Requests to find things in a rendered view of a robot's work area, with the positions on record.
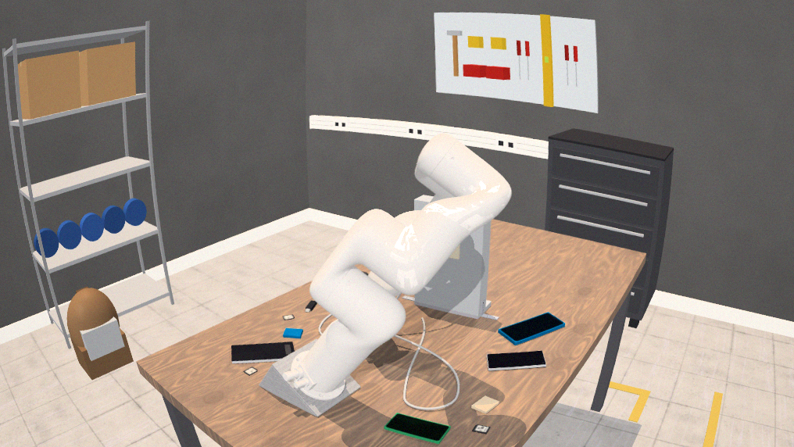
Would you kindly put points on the flat blue square block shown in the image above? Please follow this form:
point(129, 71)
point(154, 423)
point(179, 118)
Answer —
point(292, 333)

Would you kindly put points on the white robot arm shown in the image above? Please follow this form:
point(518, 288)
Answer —
point(402, 254)

